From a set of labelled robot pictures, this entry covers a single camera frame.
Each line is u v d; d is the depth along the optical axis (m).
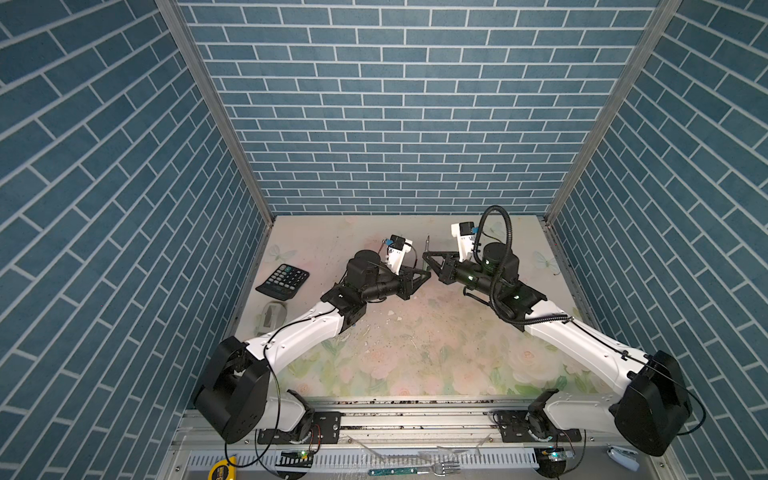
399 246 0.68
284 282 0.99
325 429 0.74
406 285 0.67
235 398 0.41
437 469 0.68
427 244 0.73
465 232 0.66
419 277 0.74
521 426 0.73
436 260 0.73
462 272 0.66
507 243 0.52
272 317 0.91
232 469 0.67
